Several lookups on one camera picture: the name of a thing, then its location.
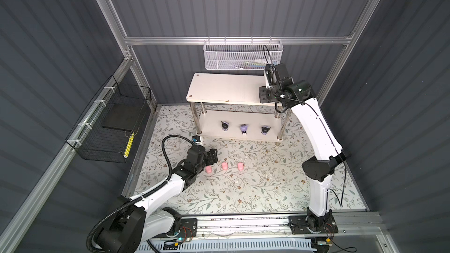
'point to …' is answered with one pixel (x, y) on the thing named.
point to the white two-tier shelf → (228, 105)
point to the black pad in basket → (123, 116)
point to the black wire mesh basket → (106, 131)
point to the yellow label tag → (127, 151)
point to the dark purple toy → (225, 125)
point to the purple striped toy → (265, 129)
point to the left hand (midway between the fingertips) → (211, 151)
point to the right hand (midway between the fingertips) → (266, 93)
